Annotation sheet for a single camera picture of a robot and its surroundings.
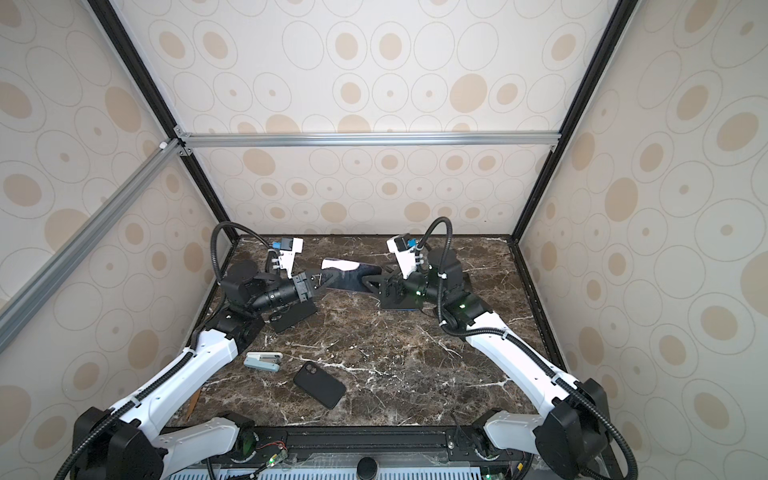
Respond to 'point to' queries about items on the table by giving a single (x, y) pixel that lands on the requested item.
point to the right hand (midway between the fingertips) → (375, 274)
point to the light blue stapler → (268, 361)
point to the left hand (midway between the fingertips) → (342, 278)
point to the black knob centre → (367, 468)
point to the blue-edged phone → (401, 306)
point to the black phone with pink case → (349, 274)
